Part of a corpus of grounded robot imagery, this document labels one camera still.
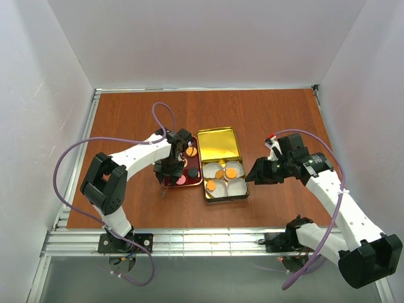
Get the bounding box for metal tongs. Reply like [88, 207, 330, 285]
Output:
[160, 177, 172, 198]

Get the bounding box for large round orange cookie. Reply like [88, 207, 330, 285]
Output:
[225, 167, 237, 180]

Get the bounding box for round waffle cookie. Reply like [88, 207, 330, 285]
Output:
[215, 170, 224, 179]

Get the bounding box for small flower cookie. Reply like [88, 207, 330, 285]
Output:
[206, 180, 217, 192]

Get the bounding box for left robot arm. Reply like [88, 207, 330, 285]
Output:
[80, 129, 193, 242]

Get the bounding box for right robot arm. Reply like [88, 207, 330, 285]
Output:
[246, 129, 403, 290]

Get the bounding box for pink cookie lower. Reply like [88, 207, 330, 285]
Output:
[176, 175, 186, 185]

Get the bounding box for dark red tray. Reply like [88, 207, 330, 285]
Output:
[162, 136, 203, 188]

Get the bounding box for black sandwich cookie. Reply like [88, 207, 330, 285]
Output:
[187, 168, 199, 179]

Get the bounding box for white paper cup front-right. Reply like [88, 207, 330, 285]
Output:
[227, 178, 247, 196]

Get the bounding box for white paper cup back-right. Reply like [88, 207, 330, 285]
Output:
[224, 161, 244, 178]

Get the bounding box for white paper cup back-left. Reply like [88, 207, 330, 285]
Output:
[203, 162, 224, 179]

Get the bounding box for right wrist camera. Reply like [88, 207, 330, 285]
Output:
[264, 134, 282, 161]

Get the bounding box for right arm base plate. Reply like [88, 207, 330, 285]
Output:
[258, 232, 314, 253]

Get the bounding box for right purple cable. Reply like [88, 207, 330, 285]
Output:
[281, 128, 347, 291]

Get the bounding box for purple cable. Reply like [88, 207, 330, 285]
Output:
[281, 128, 347, 291]
[52, 102, 176, 287]

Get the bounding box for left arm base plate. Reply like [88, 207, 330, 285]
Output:
[97, 232, 154, 254]

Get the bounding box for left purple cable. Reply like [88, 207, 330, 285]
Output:
[52, 102, 176, 287]

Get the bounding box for aluminium table frame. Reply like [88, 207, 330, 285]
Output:
[25, 85, 395, 303]

